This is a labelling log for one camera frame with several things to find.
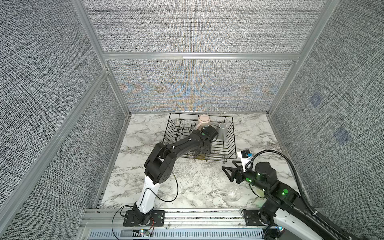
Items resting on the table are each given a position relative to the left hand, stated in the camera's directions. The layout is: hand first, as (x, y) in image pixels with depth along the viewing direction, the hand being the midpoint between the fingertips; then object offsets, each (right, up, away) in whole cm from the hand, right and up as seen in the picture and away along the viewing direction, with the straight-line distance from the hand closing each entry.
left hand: (202, 150), depth 94 cm
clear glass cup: (+15, -22, -13) cm, 30 cm away
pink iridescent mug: (+1, +19, +4) cm, 19 cm away
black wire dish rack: (-15, +16, +13) cm, 26 cm away
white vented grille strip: (-9, -36, -24) cm, 44 cm away
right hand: (+11, -4, -21) cm, 23 cm away
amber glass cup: (-1, -4, -2) cm, 4 cm away
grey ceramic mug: (+12, +12, +1) cm, 17 cm away
